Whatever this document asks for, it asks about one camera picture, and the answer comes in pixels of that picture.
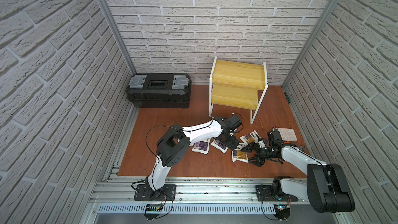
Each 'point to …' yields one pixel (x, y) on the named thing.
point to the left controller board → (153, 207)
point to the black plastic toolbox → (158, 90)
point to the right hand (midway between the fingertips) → (245, 155)
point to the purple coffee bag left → (202, 146)
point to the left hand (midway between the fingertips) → (231, 143)
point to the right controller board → (282, 211)
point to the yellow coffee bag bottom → (238, 154)
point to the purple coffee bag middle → (219, 145)
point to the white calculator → (287, 134)
